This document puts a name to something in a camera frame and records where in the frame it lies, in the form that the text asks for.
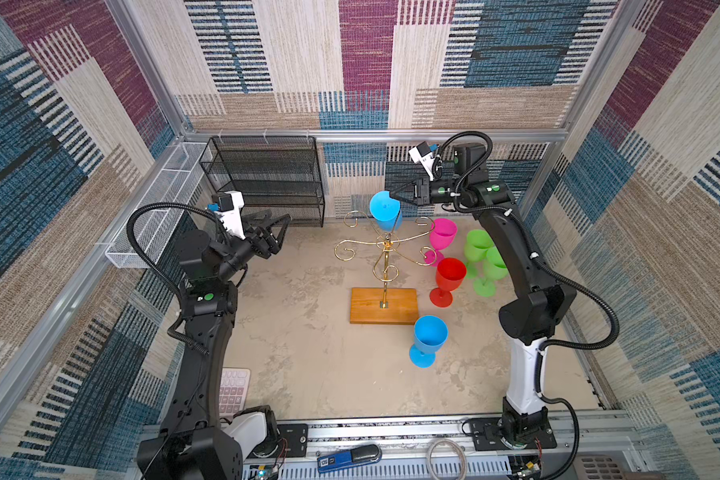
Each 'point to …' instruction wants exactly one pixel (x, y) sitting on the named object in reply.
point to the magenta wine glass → (443, 232)
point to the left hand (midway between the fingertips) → (279, 211)
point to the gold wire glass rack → (385, 268)
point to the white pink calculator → (234, 390)
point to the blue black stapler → (351, 458)
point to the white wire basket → (153, 228)
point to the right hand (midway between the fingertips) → (393, 198)
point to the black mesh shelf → (281, 174)
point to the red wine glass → (450, 274)
